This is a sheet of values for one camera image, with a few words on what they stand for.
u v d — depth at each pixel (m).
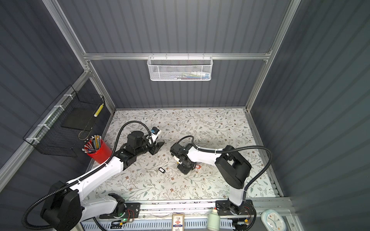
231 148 0.50
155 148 0.72
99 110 0.81
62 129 0.72
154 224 0.71
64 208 0.40
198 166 0.89
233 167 0.48
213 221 0.64
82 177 0.45
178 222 0.69
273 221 0.68
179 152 0.70
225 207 0.73
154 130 0.71
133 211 0.72
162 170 0.88
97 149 0.87
